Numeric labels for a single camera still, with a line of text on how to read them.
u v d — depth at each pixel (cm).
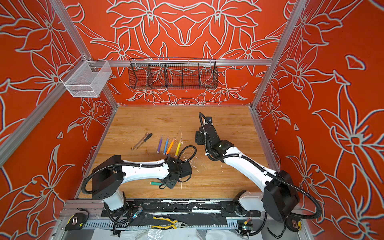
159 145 97
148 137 100
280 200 39
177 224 68
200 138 73
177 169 58
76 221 68
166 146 95
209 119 69
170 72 100
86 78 92
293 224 67
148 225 70
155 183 80
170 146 95
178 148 95
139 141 100
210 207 74
